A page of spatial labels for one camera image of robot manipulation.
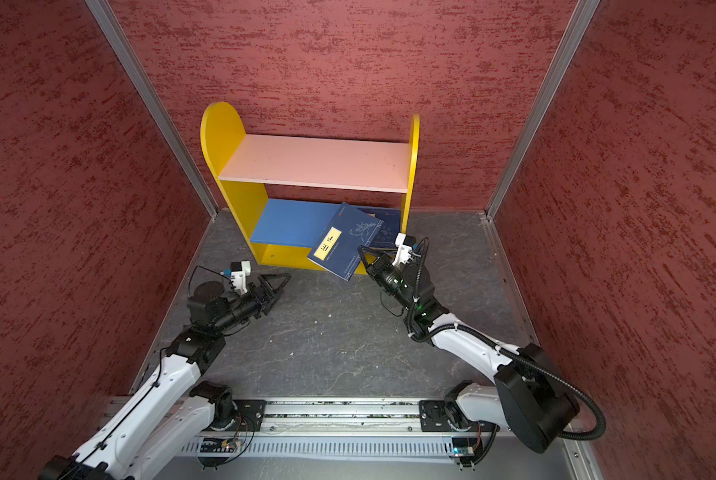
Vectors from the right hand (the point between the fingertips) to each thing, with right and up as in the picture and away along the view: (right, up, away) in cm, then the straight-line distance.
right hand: (354, 254), depth 74 cm
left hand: (-17, -9, +1) cm, 19 cm away
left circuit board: (-33, -47, -3) cm, 58 cm away
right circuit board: (+27, -47, -4) cm, 54 cm away
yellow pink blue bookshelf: (-22, +6, +17) cm, 29 cm away
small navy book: (-4, +2, +1) cm, 5 cm away
